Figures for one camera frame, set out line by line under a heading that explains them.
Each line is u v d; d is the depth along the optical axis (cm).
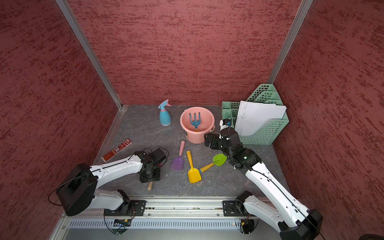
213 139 63
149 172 71
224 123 64
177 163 89
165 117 103
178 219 73
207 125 97
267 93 95
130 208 68
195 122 100
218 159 92
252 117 86
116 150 94
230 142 52
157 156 71
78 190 42
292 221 38
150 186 78
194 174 85
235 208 67
